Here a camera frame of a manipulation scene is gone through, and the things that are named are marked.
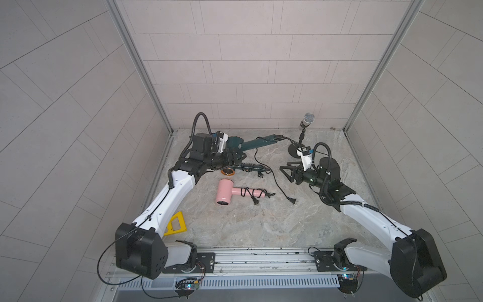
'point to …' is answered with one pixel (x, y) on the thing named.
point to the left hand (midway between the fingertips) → (243, 156)
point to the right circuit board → (348, 282)
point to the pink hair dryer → (225, 188)
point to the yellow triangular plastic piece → (182, 224)
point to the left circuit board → (186, 284)
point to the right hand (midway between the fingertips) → (284, 167)
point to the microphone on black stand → (308, 119)
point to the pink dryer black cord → (256, 194)
